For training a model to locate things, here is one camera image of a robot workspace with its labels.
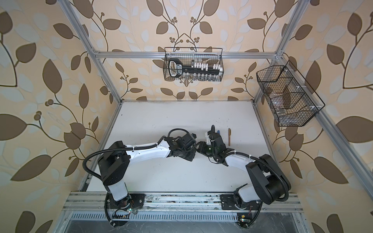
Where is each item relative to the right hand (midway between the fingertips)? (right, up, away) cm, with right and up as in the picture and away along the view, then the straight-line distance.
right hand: (195, 148), depth 88 cm
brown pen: (+24, +6, +13) cm, 28 cm away
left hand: (0, -3, -4) cm, 5 cm away
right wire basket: (+49, +28, -15) cm, 58 cm away
